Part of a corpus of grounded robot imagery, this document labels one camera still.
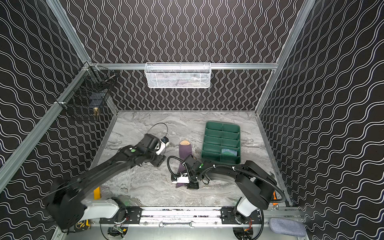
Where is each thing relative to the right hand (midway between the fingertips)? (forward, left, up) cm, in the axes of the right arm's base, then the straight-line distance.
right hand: (187, 181), depth 86 cm
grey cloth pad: (-21, -48, +2) cm, 52 cm away
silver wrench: (-21, +11, +1) cm, 24 cm away
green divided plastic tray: (+23, -21, +6) cm, 32 cm away
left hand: (+9, +13, +14) cm, 21 cm away
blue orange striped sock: (+18, -26, +5) cm, 32 cm away
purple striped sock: (+20, +3, +1) cm, 20 cm away
